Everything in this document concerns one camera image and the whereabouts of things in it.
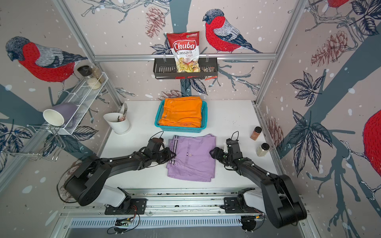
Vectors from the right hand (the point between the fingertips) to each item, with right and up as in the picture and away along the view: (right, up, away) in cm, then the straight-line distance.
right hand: (213, 153), depth 90 cm
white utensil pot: (-62, +15, +7) cm, 64 cm away
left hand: (-22, +1, -2) cm, 22 cm away
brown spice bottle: (+28, +12, +3) cm, 30 cm away
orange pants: (-19, +26, +14) cm, 35 cm away
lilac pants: (-13, -5, -2) cm, 14 cm away
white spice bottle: (+28, +3, -5) cm, 29 cm away
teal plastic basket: (-20, +14, +10) cm, 26 cm away
